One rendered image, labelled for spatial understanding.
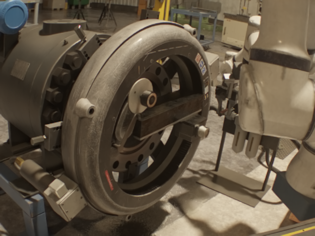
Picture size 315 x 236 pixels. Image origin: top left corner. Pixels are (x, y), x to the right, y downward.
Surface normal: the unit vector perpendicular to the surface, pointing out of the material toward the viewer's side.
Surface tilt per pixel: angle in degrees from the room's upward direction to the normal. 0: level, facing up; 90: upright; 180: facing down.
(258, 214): 0
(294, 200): 90
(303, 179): 71
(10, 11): 90
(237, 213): 0
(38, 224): 90
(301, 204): 90
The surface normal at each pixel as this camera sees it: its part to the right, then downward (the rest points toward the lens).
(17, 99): -0.61, 0.19
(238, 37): -0.81, 0.14
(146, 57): 0.78, 0.31
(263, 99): -0.11, 0.08
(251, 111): -0.26, 0.44
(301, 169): -0.82, -0.29
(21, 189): 0.11, -0.92
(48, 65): -0.42, -0.38
